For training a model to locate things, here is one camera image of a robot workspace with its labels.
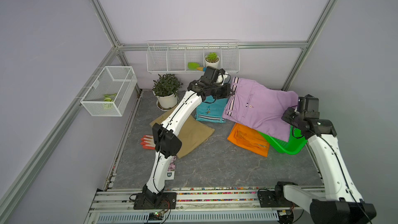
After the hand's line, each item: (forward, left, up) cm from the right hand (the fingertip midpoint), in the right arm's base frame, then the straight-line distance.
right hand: (288, 113), depth 75 cm
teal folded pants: (+20, +36, -23) cm, 47 cm away
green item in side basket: (+5, +88, +5) cm, 88 cm away
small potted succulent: (+34, +36, +7) cm, 50 cm away
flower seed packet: (-20, +59, -26) cm, 68 cm away
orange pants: (-2, +14, -23) cm, 27 cm away
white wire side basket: (+22, +93, +3) cm, 96 cm away
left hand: (+10, +26, +4) cm, 28 cm away
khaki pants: (+4, +49, -24) cm, 55 cm away
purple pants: (+6, +17, 0) cm, 18 cm away
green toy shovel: (+38, +48, 0) cm, 61 cm away
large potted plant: (+24, +65, -7) cm, 70 cm away
